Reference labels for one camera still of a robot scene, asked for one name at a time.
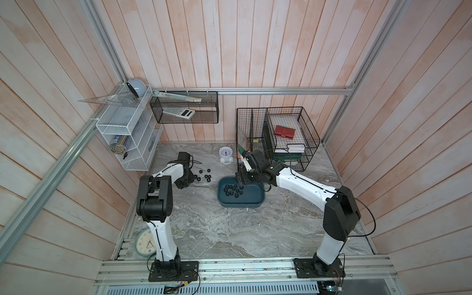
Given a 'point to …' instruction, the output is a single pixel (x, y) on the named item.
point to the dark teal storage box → (230, 195)
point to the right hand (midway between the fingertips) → (242, 175)
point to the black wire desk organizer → (255, 128)
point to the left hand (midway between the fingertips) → (188, 183)
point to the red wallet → (284, 132)
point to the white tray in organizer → (291, 148)
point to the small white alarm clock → (225, 153)
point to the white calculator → (182, 112)
